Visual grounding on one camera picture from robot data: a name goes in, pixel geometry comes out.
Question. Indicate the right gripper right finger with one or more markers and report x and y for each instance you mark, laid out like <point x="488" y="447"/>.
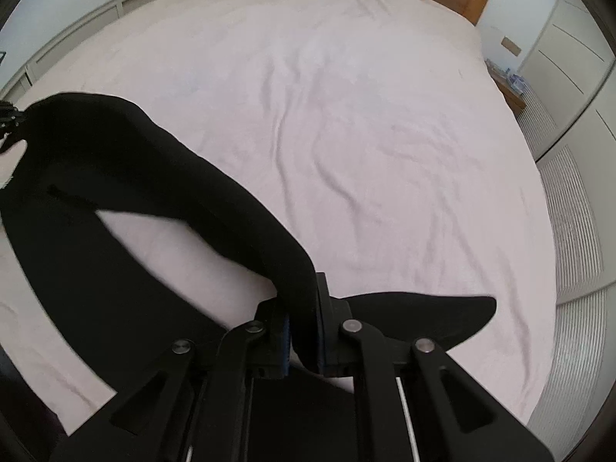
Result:
<point x="344" y="352"/>

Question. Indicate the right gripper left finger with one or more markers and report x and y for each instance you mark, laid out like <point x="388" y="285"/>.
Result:
<point x="259" y="348"/>

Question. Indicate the black pants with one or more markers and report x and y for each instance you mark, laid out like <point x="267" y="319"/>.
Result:
<point x="130" y="240"/>

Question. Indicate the pink bed sheet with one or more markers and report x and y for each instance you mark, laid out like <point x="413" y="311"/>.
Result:
<point x="372" y="131"/>

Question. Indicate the wooden nightstand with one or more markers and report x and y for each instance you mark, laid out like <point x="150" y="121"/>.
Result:
<point x="514" y="100"/>

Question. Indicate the items on nightstand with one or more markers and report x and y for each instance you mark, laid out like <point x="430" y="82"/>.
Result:
<point x="513" y="80"/>

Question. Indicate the white wardrobe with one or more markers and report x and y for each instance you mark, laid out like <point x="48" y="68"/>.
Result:
<point x="562" y="73"/>

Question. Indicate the white radiator cover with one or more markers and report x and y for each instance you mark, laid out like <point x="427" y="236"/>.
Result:
<point x="38" y="33"/>

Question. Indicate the brass wall switch right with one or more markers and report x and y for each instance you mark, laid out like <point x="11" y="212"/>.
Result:
<point x="510" y="46"/>

